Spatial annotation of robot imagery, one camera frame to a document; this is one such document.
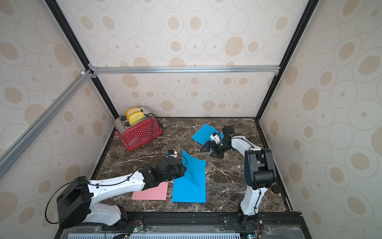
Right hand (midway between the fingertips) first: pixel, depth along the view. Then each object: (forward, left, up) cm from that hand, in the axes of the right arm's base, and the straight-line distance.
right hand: (205, 154), depth 90 cm
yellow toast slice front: (+16, +44, +15) cm, 49 cm away
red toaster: (+8, +45, +7) cm, 46 cm away
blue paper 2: (+23, +1, -9) cm, 25 cm away
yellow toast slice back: (+22, +48, +15) cm, 55 cm away
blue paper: (-17, +7, -8) cm, 21 cm away
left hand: (-13, +7, +5) cm, 16 cm away
